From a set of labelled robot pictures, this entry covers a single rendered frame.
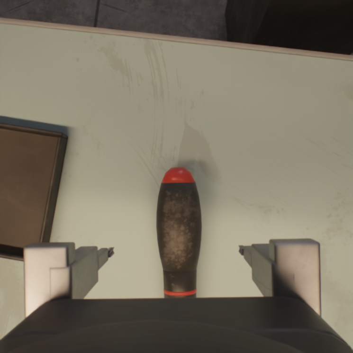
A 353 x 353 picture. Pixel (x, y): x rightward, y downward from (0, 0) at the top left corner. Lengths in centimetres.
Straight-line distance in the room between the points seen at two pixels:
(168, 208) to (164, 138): 5
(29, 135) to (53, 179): 4
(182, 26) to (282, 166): 112
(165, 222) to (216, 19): 117
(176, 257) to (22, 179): 11
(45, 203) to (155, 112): 9
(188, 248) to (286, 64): 13
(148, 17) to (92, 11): 16
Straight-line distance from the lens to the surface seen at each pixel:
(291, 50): 31
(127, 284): 29
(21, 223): 30
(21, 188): 30
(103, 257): 16
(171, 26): 139
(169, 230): 26
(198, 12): 140
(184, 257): 26
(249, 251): 16
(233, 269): 29
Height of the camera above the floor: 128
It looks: 86 degrees down
